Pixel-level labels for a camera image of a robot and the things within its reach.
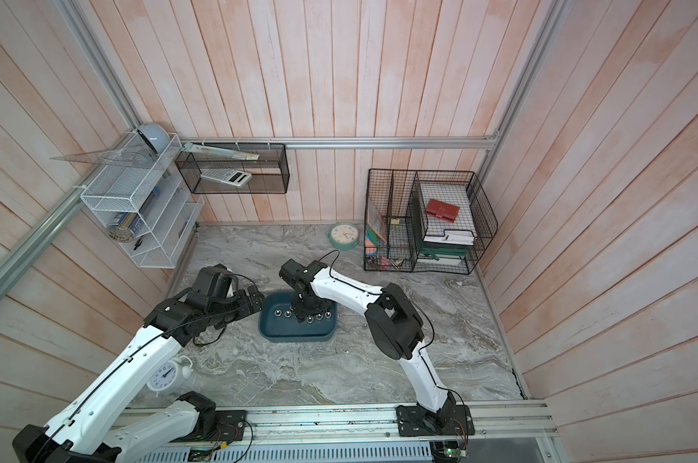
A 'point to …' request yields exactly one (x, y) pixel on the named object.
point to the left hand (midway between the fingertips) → (253, 307)
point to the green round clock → (343, 235)
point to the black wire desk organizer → (425, 221)
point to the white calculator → (231, 177)
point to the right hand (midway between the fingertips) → (311, 310)
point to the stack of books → (450, 248)
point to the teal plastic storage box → (279, 323)
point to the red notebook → (442, 210)
